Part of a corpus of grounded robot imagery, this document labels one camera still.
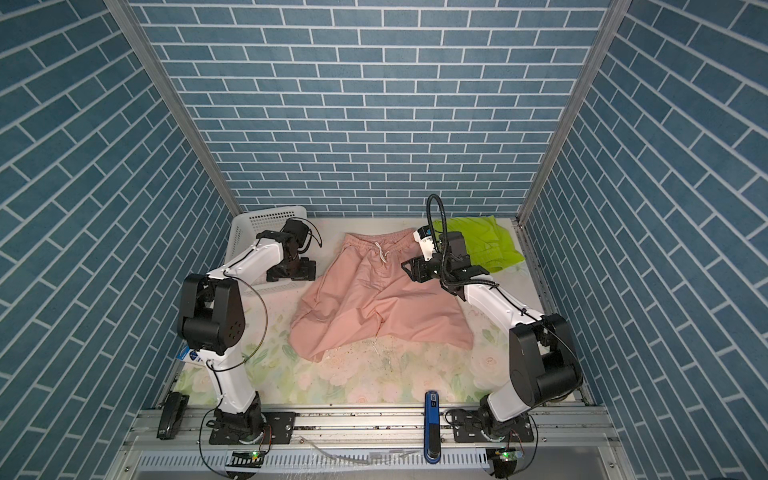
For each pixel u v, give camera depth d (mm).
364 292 930
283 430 732
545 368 444
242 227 1081
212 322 516
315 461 769
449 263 683
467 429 737
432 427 713
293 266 807
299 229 801
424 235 774
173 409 735
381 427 753
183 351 864
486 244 1079
